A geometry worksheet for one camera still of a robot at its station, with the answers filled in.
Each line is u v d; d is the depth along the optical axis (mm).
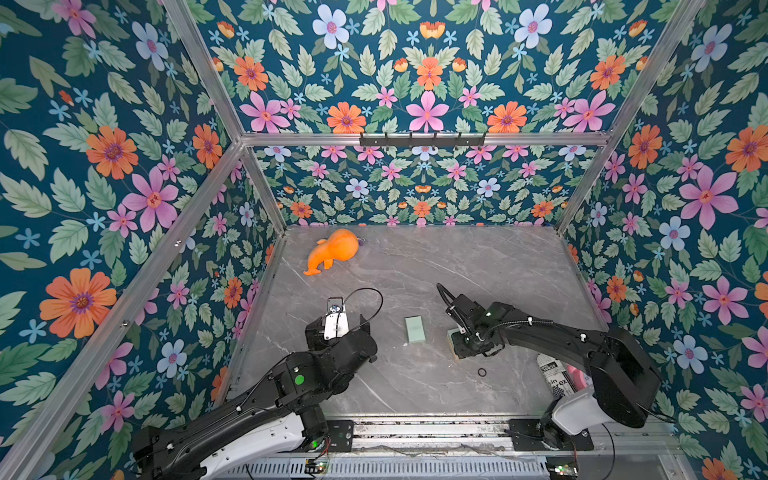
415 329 906
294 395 460
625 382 431
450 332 863
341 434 737
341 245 1069
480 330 613
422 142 932
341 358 507
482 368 844
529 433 734
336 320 587
